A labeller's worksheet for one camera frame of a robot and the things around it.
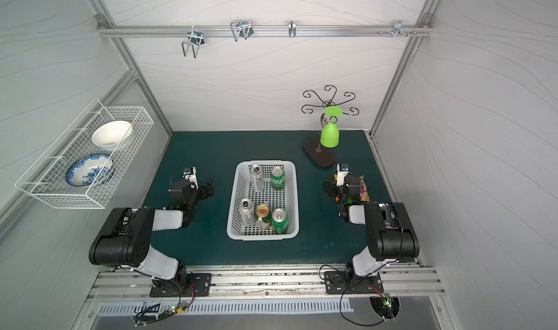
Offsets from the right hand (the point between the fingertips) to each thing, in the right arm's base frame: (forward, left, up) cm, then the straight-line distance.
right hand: (337, 176), depth 95 cm
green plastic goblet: (+11, +5, +16) cm, 20 cm away
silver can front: (-21, +36, +8) cm, 42 cm away
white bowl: (-3, +87, +26) cm, 91 cm away
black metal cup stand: (+17, +6, -6) cm, 19 cm away
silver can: (-7, +35, +7) cm, 36 cm away
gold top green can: (-21, +31, +5) cm, 38 cm away
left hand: (-5, +61, +1) cm, 61 cm away
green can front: (-24, +24, +5) cm, 34 cm away
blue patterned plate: (-19, +82, +29) cm, 89 cm away
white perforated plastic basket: (-4, +43, -1) cm, 43 cm away
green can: (-4, +26, +4) cm, 27 cm away
